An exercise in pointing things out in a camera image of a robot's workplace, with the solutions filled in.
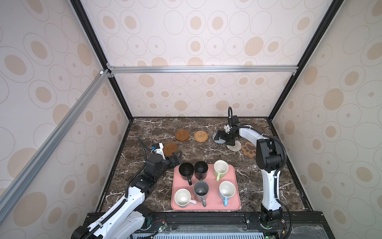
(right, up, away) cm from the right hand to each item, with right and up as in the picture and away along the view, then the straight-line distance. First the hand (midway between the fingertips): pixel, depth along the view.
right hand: (219, 139), depth 104 cm
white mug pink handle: (-24, -31, -23) cm, 45 cm away
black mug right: (-14, -17, -16) cm, 27 cm away
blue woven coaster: (-1, 0, -9) cm, 9 cm away
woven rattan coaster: (-13, +2, +5) cm, 14 cm away
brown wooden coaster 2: (-27, +3, +6) cm, 28 cm away
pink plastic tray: (-7, -32, -24) cm, 41 cm away
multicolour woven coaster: (+10, -5, -3) cm, 12 cm away
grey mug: (-14, -27, -22) cm, 37 cm away
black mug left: (-23, -16, -19) cm, 34 cm away
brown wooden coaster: (-35, -6, -2) cm, 35 cm away
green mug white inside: (-2, -16, -17) cm, 23 cm away
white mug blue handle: (0, -26, -22) cm, 35 cm away
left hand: (-25, -5, -26) cm, 36 cm away
